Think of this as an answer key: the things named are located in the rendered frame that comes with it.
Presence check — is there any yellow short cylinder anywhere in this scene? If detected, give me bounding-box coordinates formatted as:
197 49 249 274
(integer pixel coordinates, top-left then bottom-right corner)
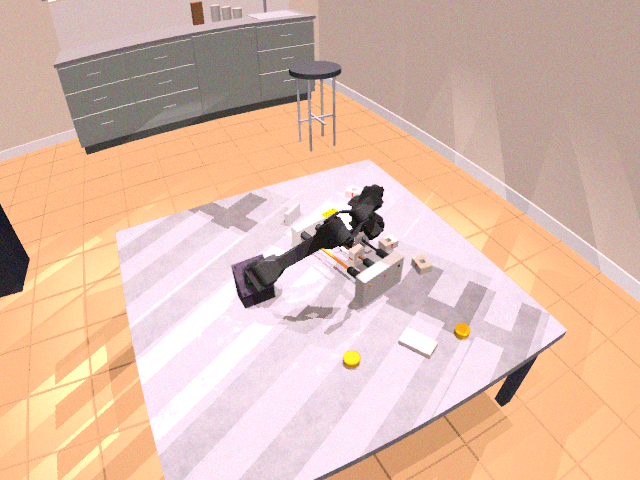
454 323 470 340
343 351 361 368

